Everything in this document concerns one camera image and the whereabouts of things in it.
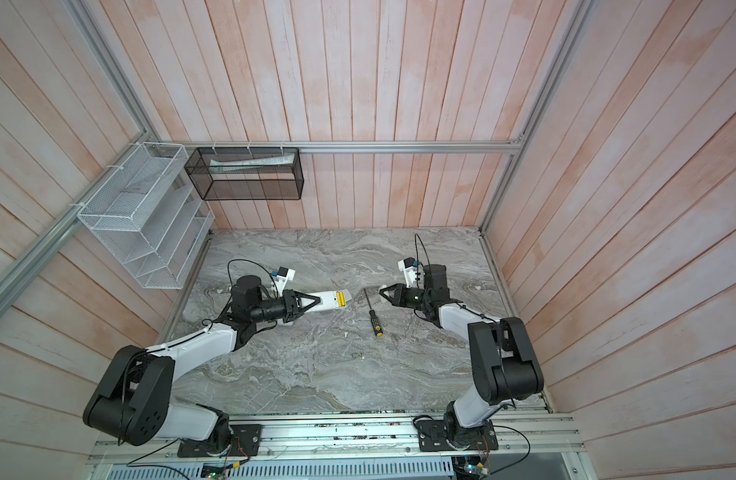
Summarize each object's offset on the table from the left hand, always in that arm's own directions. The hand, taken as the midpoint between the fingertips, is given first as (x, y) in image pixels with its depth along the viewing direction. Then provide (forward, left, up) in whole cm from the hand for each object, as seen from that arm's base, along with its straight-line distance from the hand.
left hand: (319, 306), depth 80 cm
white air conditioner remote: (+2, -2, -1) cm, 3 cm away
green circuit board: (-36, +25, -18) cm, 47 cm away
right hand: (+9, -18, -6) cm, 21 cm away
